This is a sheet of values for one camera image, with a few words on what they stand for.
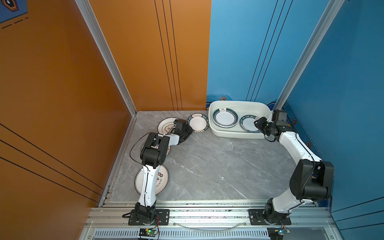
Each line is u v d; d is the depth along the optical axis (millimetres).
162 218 733
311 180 446
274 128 669
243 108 1195
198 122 1122
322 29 759
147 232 707
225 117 1136
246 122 1127
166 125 1122
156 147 656
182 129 886
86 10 704
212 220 741
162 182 847
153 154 596
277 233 701
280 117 672
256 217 726
